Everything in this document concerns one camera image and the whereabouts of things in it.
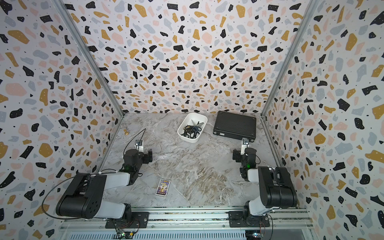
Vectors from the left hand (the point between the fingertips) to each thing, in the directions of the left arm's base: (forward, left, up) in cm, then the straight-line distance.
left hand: (144, 149), depth 92 cm
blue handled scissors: (+21, -32, -4) cm, 39 cm away
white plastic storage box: (+33, -32, -8) cm, 47 cm away
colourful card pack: (-22, -13, -6) cm, 26 cm away
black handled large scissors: (+19, -26, -5) cm, 33 cm away
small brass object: (+18, +20, -7) cm, 28 cm away
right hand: (0, -62, -2) cm, 62 cm away
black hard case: (+20, -60, -1) cm, 63 cm away
